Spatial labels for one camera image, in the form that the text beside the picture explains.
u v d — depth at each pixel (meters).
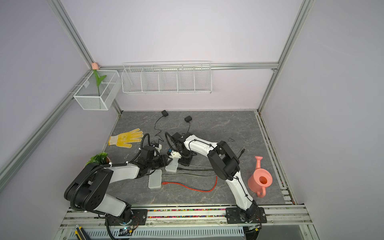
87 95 0.87
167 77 1.00
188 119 1.15
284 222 0.74
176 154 0.85
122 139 1.04
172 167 0.89
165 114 1.19
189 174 0.87
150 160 0.76
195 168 0.91
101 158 0.81
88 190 0.45
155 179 0.84
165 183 0.85
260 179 0.75
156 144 0.86
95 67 0.89
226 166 0.54
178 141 0.71
